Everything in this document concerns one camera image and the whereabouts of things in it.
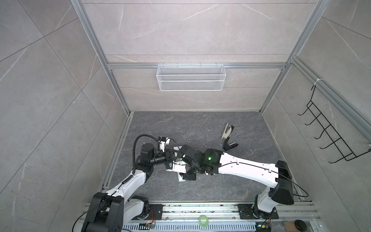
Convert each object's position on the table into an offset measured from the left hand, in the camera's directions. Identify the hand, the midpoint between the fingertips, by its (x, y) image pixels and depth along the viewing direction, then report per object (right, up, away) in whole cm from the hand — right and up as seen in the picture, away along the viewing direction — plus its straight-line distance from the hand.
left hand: (182, 152), depth 76 cm
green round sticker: (+11, -34, -5) cm, 36 cm away
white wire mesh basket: (+5, +48, +25) cm, 54 cm away
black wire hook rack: (+70, +8, -13) cm, 72 cm away
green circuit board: (+41, -36, -6) cm, 55 cm away
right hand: (-1, -7, -4) cm, 9 cm away
